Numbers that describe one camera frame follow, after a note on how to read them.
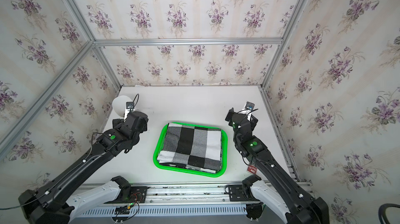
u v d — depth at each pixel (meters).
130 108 0.61
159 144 0.80
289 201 0.41
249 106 0.64
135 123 0.54
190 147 0.78
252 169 0.80
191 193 0.75
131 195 0.72
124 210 0.72
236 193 0.73
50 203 0.37
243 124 0.54
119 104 0.93
